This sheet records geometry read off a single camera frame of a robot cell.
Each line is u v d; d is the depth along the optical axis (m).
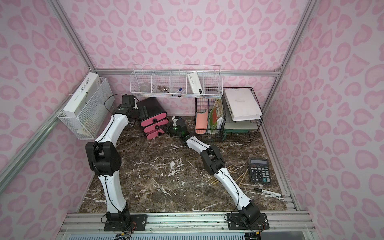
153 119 0.97
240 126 0.91
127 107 0.75
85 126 0.73
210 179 0.88
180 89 1.00
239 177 0.88
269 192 0.82
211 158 0.72
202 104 1.17
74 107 0.66
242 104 0.94
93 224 0.76
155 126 1.01
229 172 0.72
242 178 0.88
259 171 0.88
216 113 1.03
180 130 0.91
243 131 1.05
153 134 1.04
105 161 0.55
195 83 0.91
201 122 1.14
